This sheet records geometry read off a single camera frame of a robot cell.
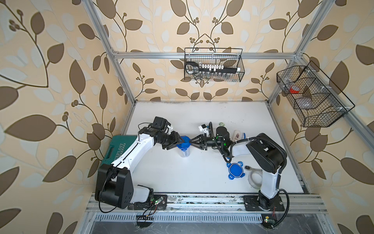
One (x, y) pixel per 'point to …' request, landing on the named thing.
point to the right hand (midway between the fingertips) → (189, 143)
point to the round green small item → (221, 124)
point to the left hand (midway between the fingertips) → (179, 141)
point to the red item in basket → (294, 89)
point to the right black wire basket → (316, 100)
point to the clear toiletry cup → (184, 154)
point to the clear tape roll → (255, 178)
